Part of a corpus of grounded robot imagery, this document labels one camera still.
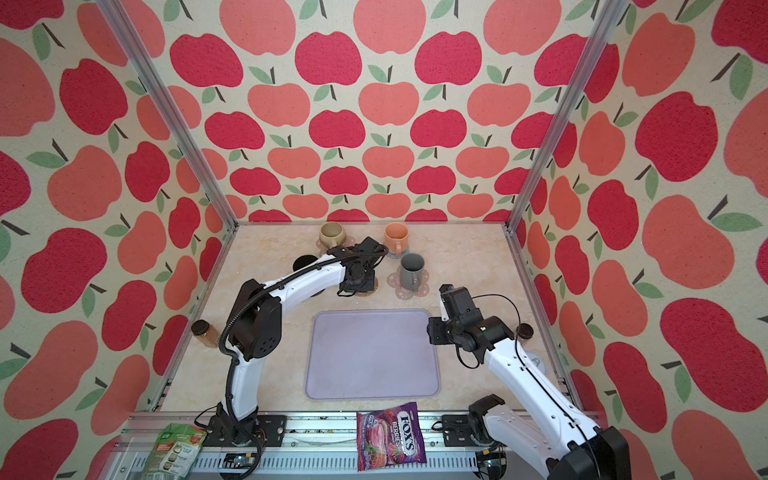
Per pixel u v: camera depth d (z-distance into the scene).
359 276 0.71
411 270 0.94
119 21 0.71
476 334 0.55
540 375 0.47
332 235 1.08
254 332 0.53
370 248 0.76
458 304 0.61
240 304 0.55
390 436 0.72
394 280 1.04
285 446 0.75
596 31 0.73
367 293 1.01
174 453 0.70
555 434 0.41
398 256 0.97
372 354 0.87
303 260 0.98
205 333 0.82
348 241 1.13
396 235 1.10
